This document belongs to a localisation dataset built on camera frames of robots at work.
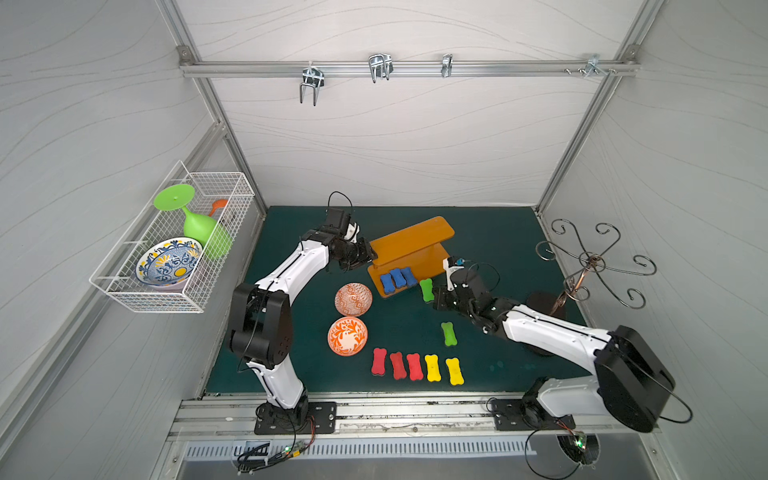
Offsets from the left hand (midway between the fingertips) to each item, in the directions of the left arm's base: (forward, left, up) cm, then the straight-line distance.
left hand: (374, 257), depth 89 cm
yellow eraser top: (-28, -17, -13) cm, 35 cm away
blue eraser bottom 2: (0, -7, -12) cm, 14 cm away
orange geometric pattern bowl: (-7, +7, -13) cm, 17 cm away
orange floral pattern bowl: (-19, +7, -13) cm, 25 cm away
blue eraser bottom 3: (+1, -11, -12) cm, 16 cm away
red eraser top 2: (-29, -13, -13) cm, 34 cm away
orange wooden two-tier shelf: (+4, -13, 0) cm, 14 cm away
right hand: (-8, -17, -4) cm, 20 cm away
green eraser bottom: (-8, -16, -4) cm, 18 cm away
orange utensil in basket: (+5, +42, +17) cm, 45 cm away
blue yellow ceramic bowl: (-18, +42, +21) cm, 50 cm away
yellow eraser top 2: (-29, -23, -13) cm, 39 cm away
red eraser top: (-28, -8, -13) cm, 32 cm away
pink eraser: (-27, -2, -12) cm, 29 cm away
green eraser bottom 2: (-18, -23, -13) cm, 32 cm away
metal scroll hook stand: (-13, -51, +17) cm, 56 cm away
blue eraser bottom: (-2, -4, -12) cm, 12 cm away
